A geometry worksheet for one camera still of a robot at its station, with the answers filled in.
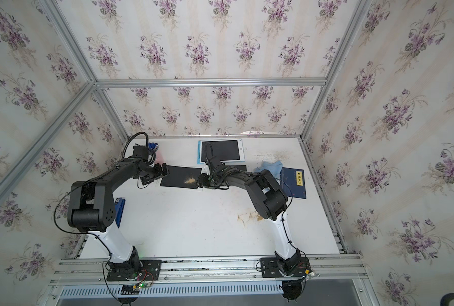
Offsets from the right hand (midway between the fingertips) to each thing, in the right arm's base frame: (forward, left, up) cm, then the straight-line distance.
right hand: (202, 185), depth 96 cm
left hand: (+3, +20, +3) cm, 21 cm away
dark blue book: (+4, -48, -3) cm, 48 cm away
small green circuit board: (-44, +19, +1) cm, 48 cm away
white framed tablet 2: (+13, -22, -2) cm, 26 cm away
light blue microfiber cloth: (+12, -39, 0) cm, 40 cm away
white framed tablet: (+5, +12, -1) cm, 13 cm away
